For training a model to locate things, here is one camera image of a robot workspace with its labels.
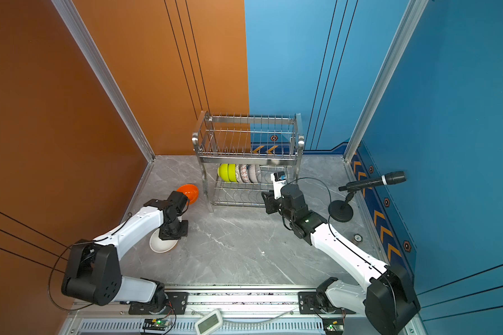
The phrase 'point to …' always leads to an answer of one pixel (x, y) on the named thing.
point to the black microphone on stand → (340, 211)
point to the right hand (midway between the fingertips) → (266, 192)
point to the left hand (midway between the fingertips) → (182, 233)
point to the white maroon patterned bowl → (238, 173)
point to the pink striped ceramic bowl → (254, 173)
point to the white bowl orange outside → (160, 246)
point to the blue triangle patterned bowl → (244, 173)
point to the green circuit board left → (155, 324)
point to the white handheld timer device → (209, 324)
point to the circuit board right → (333, 326)
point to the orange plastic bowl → (191, 190)
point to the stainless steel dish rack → (239, 153)
